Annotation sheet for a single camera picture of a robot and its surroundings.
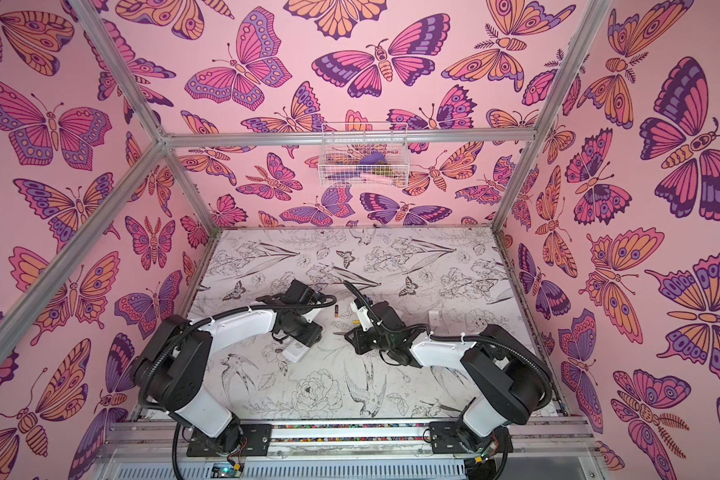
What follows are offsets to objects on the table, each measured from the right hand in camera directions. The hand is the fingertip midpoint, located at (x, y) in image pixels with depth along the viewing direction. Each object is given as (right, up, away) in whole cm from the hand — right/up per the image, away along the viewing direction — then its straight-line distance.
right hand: (346, 333), depth 86 cm
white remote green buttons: (-15, -5, 0) cm, 16 cm away
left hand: (-10, -1, +6) cm, 12 cm away
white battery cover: (+27, +2, +9) cm, 29 cm away
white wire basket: (+5, +55, +11) cm, 56 cm away
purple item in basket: (+8, +53, +10) cm, 55 cm away
